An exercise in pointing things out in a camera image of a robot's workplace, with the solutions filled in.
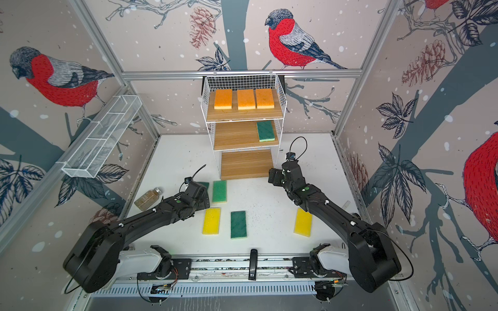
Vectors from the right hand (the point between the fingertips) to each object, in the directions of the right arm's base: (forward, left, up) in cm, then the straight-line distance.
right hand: (274, 174), depth 86 cm
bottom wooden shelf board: (+13, +15, -11) cm, 23 cm away
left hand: (-10, +35, -8) cm, 38 cm away
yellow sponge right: (-16, -13, -14) cm, 25 cm away
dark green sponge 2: (-18, +16, -12) cm, 27 cm away
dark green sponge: (+14, +4, +13) cm, 20 cm away
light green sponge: (-3, +27, -12) cm, 30 cm away
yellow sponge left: (-18, +28, -12) cm, 35 cm away
